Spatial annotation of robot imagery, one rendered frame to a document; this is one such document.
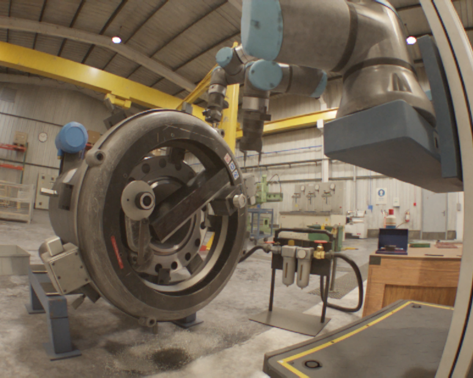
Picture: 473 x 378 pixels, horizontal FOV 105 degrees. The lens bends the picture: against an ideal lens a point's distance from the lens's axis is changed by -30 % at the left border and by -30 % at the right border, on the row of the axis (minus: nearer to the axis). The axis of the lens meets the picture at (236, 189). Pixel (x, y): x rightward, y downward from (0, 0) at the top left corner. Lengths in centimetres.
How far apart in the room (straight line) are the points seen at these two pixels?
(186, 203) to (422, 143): 68
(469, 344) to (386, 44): 53
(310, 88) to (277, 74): 11
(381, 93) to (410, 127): 7
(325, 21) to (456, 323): 55
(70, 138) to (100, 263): 86
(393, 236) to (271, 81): 101
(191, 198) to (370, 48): 67
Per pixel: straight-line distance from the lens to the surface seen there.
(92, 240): 70
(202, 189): 88
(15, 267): 229
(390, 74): 45
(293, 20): 44
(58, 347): 115
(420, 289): 128
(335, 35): 46
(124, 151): 73
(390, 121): 38
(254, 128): 88
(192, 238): 106
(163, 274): 98
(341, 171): 1215
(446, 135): 51
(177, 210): 81
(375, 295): 127
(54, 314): 109
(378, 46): 48
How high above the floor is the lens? 61
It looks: 6 degrees up
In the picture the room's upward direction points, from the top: 4 degrees clockwise
